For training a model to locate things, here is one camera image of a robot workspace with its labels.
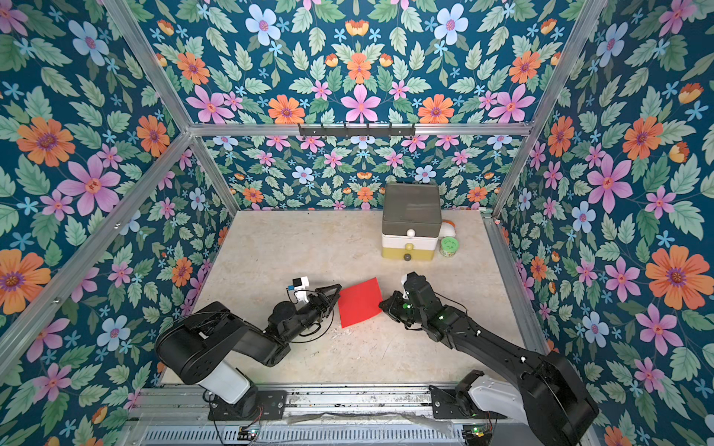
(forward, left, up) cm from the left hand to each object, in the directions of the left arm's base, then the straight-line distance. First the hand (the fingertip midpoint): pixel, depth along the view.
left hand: (342, 290), depth 82 cm
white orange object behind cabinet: (+27, -40, -7) cm, 49 cm away
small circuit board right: (-36, -34, -15) cm, 52 cm away
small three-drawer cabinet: (+20, -23, +6) cm, 31 cm away
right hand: (-5, -10, -1) cm, 11 cm away
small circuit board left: (-32, +27, -15) cm, 44 cm away
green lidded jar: (+20, -39, -9) cm, 45 cm away
